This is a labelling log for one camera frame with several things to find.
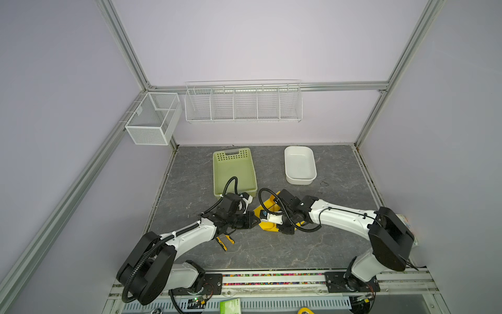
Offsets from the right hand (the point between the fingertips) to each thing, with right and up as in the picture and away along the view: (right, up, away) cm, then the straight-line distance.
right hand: (279, 224), depth 85 cm
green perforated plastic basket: (-21, +27, +26) cm, 43 cm away
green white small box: (-19, -24, -17) cm, 35 cm away
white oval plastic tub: (+15, +26, +25) cm, 39 cm away
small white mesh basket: (-65, +49, +17) cm, 83 cm away
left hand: (-8, +1, -3) cm, 9 cm away
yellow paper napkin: (-5, +10, -11) cm, 16 cm away
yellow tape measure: (+7, -25, -18) cm, 31 cm away
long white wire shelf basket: (-15, +59, +14) cm, 62 cm away
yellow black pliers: (-25, -8, -3) cm, 26 cm away
